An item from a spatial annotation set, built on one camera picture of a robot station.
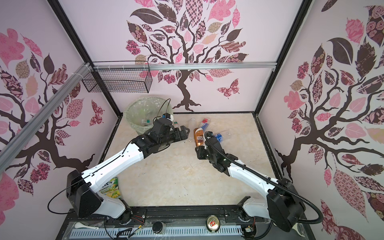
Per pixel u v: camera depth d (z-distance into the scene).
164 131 0.58
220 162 0.60
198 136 0.81
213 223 0.62
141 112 0.95
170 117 0.70
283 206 0.40
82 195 0.39
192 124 1.10
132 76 0.95
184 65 0.93
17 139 0.53
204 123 1.07
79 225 0.71
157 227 0.63
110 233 0.70
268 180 0.45
